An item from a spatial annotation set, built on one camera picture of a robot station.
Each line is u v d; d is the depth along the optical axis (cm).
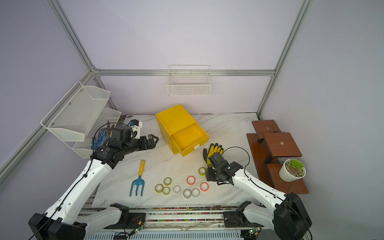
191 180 87
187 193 82
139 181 86
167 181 86
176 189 84
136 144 64
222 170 61
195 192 82
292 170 66
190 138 86
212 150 98
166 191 83
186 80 95
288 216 40
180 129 83
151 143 67
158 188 84
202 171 91
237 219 73
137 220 73
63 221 37
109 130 93
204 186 85
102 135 88
